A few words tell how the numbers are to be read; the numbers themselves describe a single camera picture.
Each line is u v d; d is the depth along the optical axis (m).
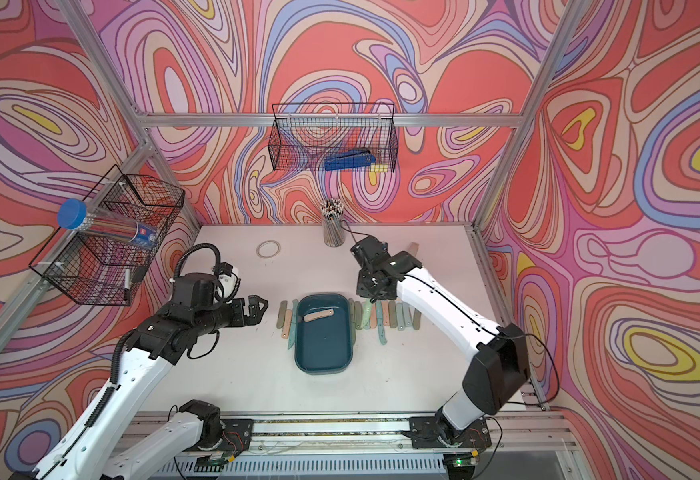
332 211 1.01
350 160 0.91
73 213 0.62
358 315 0.94
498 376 0.41
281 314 0.93
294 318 0.93
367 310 0.80
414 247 1.10
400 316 0.94
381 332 0.91
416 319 0.94
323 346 0.88
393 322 0.93
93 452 0.39
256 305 0.67
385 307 0.96
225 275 0.65
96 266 0.73
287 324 0.92
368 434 0.75
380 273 0.55
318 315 0.93
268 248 1.14
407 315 0.94
